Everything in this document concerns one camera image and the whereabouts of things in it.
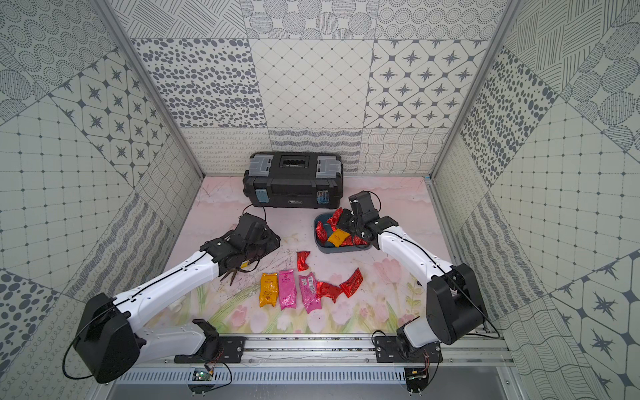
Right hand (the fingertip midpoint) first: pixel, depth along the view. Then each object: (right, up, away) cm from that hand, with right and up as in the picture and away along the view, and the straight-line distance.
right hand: (339, 224), depth 87 cm
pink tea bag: (-18, -22, -3) cm, 29 cm away
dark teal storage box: (-3, -10, +8) cm, 13 cm away
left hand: (-21, -4, -4) cm, 22 cm away
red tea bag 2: (+4, -21, -1) cm, 22 cm away
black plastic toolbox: (-17, +16, +9) cm, 25 cm away
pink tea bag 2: (-10, -24, -5) cm, 27 cm away
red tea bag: (-5, -22, -3) cm, 23 cm away
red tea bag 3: (-14, -15, +3) cm, 21 cm away
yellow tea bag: (-25, -22, -2) cm, 33 cm away
